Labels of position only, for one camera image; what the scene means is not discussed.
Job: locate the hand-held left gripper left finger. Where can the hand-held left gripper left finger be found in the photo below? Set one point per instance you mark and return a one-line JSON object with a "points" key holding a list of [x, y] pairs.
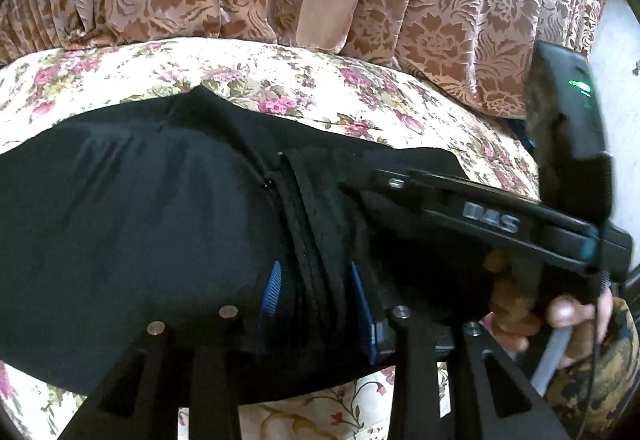
{"points": [[270, 292]]}

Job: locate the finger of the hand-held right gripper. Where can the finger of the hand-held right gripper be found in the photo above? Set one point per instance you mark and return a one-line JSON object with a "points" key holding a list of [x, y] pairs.
{"points": [[385, 192]]}

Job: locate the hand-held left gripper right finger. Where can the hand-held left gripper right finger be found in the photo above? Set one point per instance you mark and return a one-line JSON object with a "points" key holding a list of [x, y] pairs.
{"points": [[362, 310]]}

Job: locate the black pants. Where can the black pants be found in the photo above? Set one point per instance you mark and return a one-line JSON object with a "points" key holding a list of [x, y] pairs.
{"points": [[125, 220]]}

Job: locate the person's right forearm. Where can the person's right forearm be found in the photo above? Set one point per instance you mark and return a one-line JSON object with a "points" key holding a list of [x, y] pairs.
{"points": [[612, 370]]}

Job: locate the person's right hand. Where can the person's right hand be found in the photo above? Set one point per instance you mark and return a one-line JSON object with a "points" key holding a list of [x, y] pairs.
{"points": [[567, 312]]}

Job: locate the floral bedsheet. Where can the floral bedsheet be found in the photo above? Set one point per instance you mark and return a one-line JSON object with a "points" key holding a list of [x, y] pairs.
{"points": [[300, 79]]}

